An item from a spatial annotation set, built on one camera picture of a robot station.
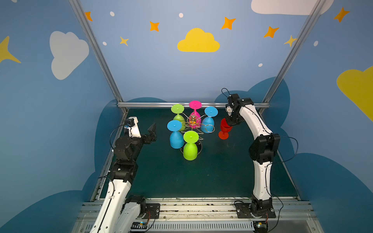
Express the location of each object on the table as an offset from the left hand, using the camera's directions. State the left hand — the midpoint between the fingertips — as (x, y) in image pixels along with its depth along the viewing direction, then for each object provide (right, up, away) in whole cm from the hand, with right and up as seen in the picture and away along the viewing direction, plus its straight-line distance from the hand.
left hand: (144, 123), depth 70 cm
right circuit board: (+59, -53, +4) cm, 79 cm away
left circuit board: (-4, -52, +3) cm, 52 cm away
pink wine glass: (+25, +2, +6) cm, 26 cm away
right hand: (+51, +1, +25) cm, 57 cm away
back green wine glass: (+15, +8, +11) cm, 21 cm away
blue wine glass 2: (+33, 0, +17) cm, 37 cm away
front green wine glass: (+22, -14, +4) cm, 27 cm away
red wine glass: (+48, -8, +35) cm, 60 cm away
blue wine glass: (+15, -8, +8) cm, 19 cm away
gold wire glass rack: (+28, -4, +14) cm, 31 cm away
